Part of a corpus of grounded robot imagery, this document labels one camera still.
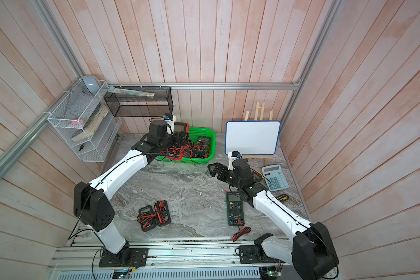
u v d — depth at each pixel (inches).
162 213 32.7
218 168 28.2
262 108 34.6
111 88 35.7
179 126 32.2
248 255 28.8
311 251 15.6
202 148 39.3
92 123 31.4
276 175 38.1
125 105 41.6
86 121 29.6
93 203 17.4
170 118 28.8
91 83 32.0
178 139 29.4
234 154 29.4
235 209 33.2
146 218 31.5
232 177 27.0
